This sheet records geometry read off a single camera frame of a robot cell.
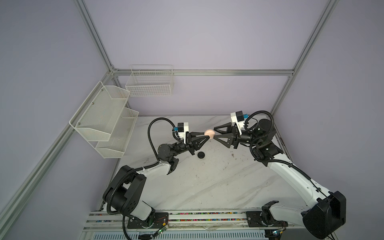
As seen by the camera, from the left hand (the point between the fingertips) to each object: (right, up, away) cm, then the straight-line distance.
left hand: (209, 136), depth 64 cm
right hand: (+2, +1, -2) cm, 3 cm away
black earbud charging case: (-3, -14, +33) cm, 36 cm away
